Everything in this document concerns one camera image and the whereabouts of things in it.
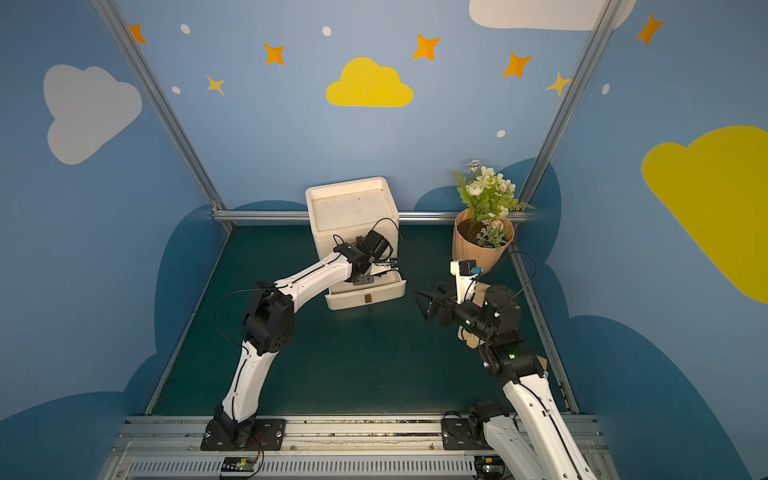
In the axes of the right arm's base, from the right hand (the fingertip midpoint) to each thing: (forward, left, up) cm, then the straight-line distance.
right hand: (432, 286), depth 71 cm
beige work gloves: (-1, -15, -28) cm, 32 cm away
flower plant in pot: (+31, -19, -10) cm, 38 cm away
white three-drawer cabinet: (+32, +28, -6) cm, 43 cm away
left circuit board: (-36, +45, -28) cm, 64 cm away
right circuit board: (-33, -17, -31) cm, 48 cm away
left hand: (+20, +22, -17) cm, 34 cm away
